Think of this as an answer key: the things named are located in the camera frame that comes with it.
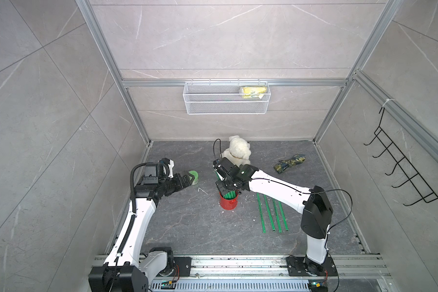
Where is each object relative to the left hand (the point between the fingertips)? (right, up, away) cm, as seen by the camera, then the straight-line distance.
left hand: (187, 178), depth 79 cm
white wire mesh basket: (+18, +43, +22) cm, 51 cm away
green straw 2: (+39, -19, +9) cm, 44 cm away
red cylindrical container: (+19, -13, +6) cm, 24 cm away
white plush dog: (+24, +12, +12) cm, 29 cm away
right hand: (+16, -4, +5) cm, 17 cm away
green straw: (+35, -19, +10) cm, 41 cm away
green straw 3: (+43, -20, +9) cm, 48 cm away
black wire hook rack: (+84, +12, -7) cm, 85 cm away
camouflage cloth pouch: (+51, +4, +25) cm, 57 cm away
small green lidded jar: (0, 0, +19) cm, 19 cm away
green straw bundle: (+20, -9, +8) cm, 23 cm away
